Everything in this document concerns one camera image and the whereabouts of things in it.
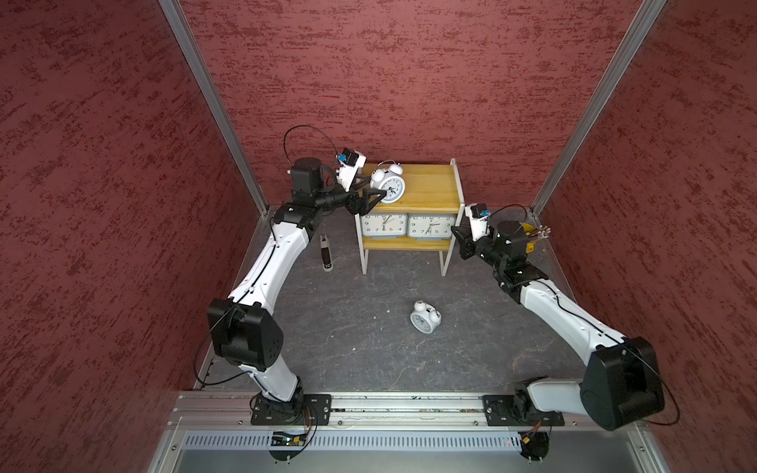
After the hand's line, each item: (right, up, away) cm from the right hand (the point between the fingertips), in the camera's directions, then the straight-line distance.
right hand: (452, 231), depth 82 cm
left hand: (-22, +11, -8) cm, 26 cm away
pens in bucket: (+31, 0, +9) cm, 33 cm away
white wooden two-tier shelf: (-6, +12, +1) cm, 14 cm away
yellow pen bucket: (+29, +1, +15) cm, 33 cm away
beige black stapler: (-41, -7, +20) cm, 46 cm away
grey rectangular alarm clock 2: (-6, +1, +5) cm, 8 cm away
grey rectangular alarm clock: (-19, +2, +6) cm, 20 cm away
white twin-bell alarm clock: (-8, -25, 0) cm, 26 cm away
